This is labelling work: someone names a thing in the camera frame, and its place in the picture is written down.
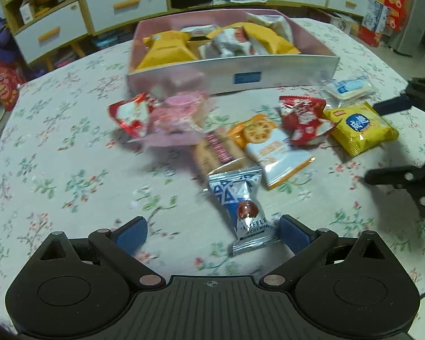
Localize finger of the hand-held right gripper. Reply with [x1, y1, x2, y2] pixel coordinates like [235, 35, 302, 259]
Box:
[373, 77, 425, 117]
[364, 152, 425, 217]

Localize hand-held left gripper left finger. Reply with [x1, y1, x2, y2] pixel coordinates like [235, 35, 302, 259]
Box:
[35, 215, 167, 290]

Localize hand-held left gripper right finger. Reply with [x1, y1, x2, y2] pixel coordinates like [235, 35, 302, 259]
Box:
[260, 214, 394, 290]

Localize yellow packet blue label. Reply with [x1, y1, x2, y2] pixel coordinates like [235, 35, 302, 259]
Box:
[322, 101, 400, 157]

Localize white rice cracker packet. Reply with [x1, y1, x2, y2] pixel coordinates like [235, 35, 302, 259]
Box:
[319, 75, 375, 103]

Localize silver blue chocolate packet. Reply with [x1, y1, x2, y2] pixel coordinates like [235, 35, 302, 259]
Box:
[207, 166, 270, 257]

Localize orange white cracker packet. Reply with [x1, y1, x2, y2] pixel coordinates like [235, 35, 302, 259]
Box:
[226, 113, 315, 189]

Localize red white candy packet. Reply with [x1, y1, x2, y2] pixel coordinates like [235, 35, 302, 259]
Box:
[278, 94, 335, 147]
[108, 92, 154, 138]

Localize clear biscuit packet red label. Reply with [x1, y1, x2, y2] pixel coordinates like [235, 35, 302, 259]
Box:
[192, 129, 250, 186]

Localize silver box pink inside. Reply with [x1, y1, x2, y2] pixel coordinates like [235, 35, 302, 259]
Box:
[126, 9, 341, 95]

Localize pink snack packet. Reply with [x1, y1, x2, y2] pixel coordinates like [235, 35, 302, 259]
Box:
[142, 90, 216, 147]

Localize plain yellow snack packet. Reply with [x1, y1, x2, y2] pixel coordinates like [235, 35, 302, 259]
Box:
[207, 21, 302, 56]

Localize pale green yellow snack packet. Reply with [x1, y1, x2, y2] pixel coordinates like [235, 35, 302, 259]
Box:
[246, 12, 293, 44]

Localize white nut snack packet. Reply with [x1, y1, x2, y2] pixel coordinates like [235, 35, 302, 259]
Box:
[212, 27, 253, 58]

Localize long yellow snack packet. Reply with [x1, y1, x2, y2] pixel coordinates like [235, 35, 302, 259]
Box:
[133, 30, 201, 72]

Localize floral tablecloth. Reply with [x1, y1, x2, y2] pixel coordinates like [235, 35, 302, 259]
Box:
[0, 18, 425, 340]

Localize white blue carton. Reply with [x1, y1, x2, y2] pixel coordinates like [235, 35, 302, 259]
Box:
[362, 0, 391, 37]

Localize white printed carton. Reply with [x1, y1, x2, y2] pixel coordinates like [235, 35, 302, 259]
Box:
[330, 12, 355, 31]

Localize red orange snack boxes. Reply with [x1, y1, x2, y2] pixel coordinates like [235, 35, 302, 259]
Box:
[371, 0, 409, 47]

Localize clear storage box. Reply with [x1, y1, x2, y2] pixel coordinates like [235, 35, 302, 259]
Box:
[91, 31, 136, 49]

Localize red printed bag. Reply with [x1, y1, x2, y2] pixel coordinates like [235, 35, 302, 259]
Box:
[0, 59, 26, 111]

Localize small white box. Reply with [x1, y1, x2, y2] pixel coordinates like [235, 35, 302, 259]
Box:
[19, 0, 35, 22]

